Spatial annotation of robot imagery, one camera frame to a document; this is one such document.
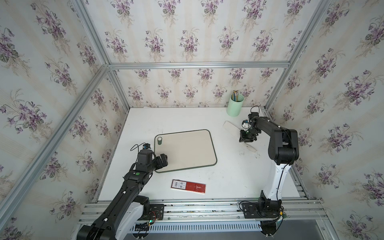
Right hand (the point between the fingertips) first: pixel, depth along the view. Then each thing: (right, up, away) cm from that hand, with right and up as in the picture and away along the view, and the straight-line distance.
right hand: (243, 142), depth 101 cm
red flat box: (-38, -21, -21) cm, 48 cm away
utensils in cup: (-4, +34, +5) cm, 35 cm away
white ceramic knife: (-7, +10, +5) cm, 14 cm away
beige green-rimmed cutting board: (-40, -4, -5) cm, 41 cm away
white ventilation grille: (-46, -36, -31) cm, 66 cm away
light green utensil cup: (-5, +27, +5) cm, 28 cm away
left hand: (-53, -7, -17) cm, 56 cm away
